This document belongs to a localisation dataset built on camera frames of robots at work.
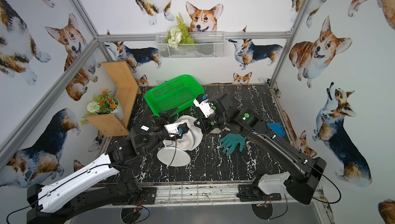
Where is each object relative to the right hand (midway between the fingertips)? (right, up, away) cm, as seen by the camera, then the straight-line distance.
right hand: (198, 117), depth 66 cm
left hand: (-9, +3, 0) cm, 9 cm away
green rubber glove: (+18, -17, +24) cm, 34 cm away
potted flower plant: (-52, +5, +16) cm, 55 cm away
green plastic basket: (-18, +13, +51) cm, 55 cm away
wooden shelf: (-53, +14, +43) cm, 69 cm away
